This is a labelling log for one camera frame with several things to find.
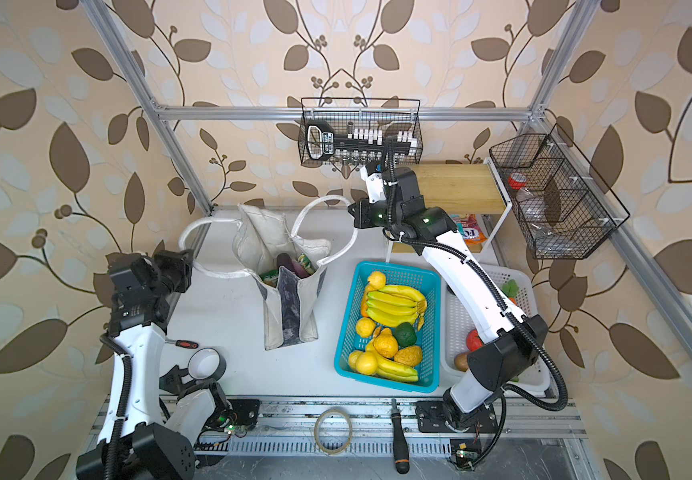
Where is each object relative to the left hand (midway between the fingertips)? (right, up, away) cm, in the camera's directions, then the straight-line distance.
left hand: (194, 245), depth 74 cm
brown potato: (+69, -31, +5) cm, 76 cm away
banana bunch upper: (+53, -19, +15) cm, 58 cm away
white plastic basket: (+70, -27, +15) cm, 76 cm away
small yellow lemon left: (+43, -24, +11) cm, 50 cm away
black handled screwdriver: (+51, -46, -5) cm, 69 cm away
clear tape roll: (+32, -44, -5) cm, 55 cm away
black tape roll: (-2, -34, +10) cm, 35 cm away
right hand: (+40, +9, -2) cm, 41 cm away
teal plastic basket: (+59, -30, +7) cm, 67 cm away
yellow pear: (+47, -11, +15) cm, 50 cm away
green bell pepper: (+54, -25, +8) cm, 60 cm away
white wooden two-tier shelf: (+69, +16, +7) cm, 71 cm away
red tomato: (+72, -26, +6) cm, 77 cm away
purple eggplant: (+19, -5, +17) cm, 26 cm away
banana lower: (+50, -33, +3) cm, 60 cm away
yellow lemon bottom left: (+42, -30, +2) cm, 52 cm away
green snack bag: (+25, -7, +20) cm, 32 cm away
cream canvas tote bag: (+24, -6, -2) cm, 25 cm away
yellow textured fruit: (+49, -27, +7) cm, 56 cm away
